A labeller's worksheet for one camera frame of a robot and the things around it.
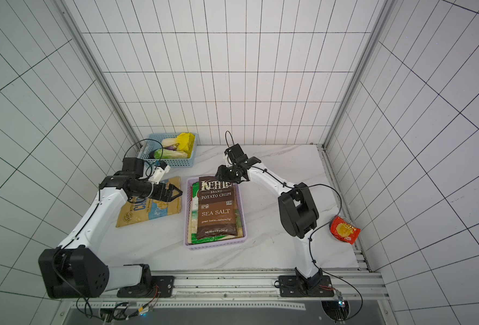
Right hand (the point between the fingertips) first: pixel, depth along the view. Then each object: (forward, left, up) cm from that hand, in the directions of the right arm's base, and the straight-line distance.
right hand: (212, 178), depth 90 cm
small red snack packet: (-17, -57, -8) cm, 60 cm away
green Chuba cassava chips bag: (-17, +6, -6) cm, 19 cm away
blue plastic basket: (+30, +42, -8) cm, 52 cm away
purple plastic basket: (-24, -15, -11) cm, 30 cm away
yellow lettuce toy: (+26, +19, -3) cm, 33 cm away
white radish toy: (+29, +32, -7) cm, 44 cm away
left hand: (-12, +15, +3) cm, 20 cm away
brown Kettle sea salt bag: (-13, -4, -4) cm, 14 cm away
